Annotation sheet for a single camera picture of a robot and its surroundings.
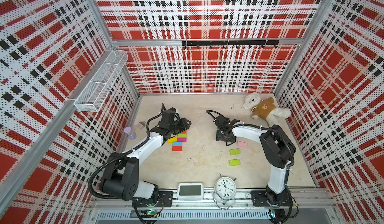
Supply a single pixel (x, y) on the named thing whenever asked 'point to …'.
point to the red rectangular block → (184, 132)
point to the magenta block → (182, 139)
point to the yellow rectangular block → (172, 139)
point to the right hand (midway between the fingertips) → (226, 137)
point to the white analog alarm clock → (225, 190)
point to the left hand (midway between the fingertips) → (190, 123)
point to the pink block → (243, 144)
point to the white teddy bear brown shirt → (265, 109)
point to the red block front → (177, 148)
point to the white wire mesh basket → (93, 95)
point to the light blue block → (177, 143)
